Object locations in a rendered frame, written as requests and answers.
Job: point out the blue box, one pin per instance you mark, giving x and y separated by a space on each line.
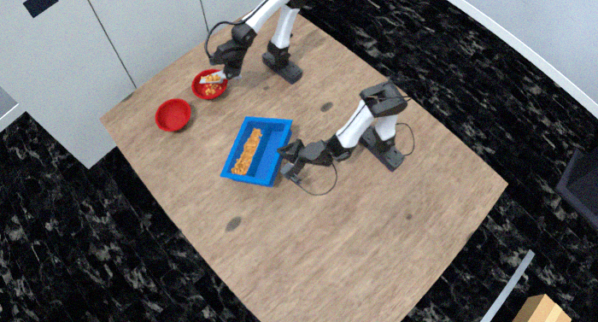
265 155

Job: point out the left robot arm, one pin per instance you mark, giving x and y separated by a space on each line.
386 111

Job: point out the red bowl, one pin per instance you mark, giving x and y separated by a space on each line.
173 113
200 89

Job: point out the grey metal scoop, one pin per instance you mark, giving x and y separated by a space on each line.
220 73

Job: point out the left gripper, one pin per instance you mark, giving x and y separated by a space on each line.
295 156

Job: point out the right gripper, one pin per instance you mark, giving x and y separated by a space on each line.
232 67

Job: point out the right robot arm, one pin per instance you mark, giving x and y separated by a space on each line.
277 48

